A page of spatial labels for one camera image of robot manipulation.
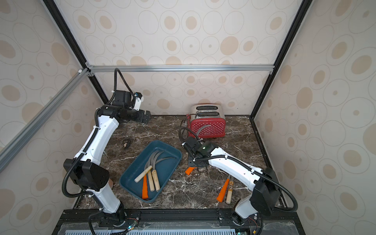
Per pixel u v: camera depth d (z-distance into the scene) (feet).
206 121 3.08
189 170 2.93
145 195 2.61
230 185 2.73
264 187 1.33
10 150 1.69
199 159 1.77
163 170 3.01
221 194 2.66
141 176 2.73
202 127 3.11
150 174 2.85
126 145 3.28
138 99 2.36
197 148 1.98
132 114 2.21
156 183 2.67
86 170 1.45
